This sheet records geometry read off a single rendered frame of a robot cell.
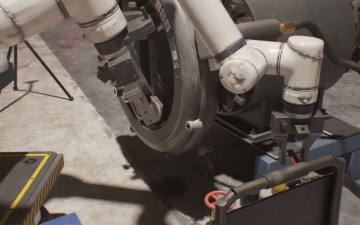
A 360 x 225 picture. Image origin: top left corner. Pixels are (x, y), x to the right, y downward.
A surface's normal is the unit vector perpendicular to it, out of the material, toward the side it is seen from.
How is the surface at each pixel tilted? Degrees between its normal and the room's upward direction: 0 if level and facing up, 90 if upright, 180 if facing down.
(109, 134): 0
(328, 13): 59
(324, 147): 90
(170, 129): 90
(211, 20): 75
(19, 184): 0
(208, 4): 65
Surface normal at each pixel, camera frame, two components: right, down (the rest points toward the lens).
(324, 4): 0.41, -0.33
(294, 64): -0.40, 0.31
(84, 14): -0.22, 0.63
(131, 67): 0.15, 0.47
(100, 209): 0.00, -0.93
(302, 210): 0.53, 0.32
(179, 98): -0.85, 0.20
